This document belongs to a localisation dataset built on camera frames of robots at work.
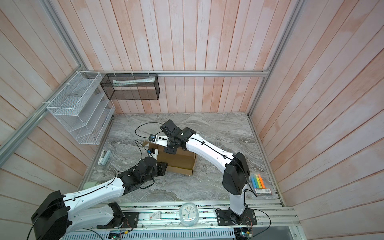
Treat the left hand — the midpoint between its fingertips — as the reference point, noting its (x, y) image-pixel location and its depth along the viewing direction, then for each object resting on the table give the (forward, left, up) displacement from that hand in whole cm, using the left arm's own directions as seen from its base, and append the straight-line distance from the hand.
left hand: (167, 167), depth 81 cm
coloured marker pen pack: (-7, -52, -9) cm, 54 cm away
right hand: (+11, 0, +8) cm, 13 cm away
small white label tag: (-22, +5, -9) cm, 24 cm away
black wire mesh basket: (+55, +30, +15) cm, 64 cm away
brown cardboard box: (+6, -8, -5) cm, 11 cm away
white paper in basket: (+45, +21, +25) cm, 55 cm away
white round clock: (-22, -12, -7) cm, 26 cm away
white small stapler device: (+11, +43, -8) cm, 45 cm away
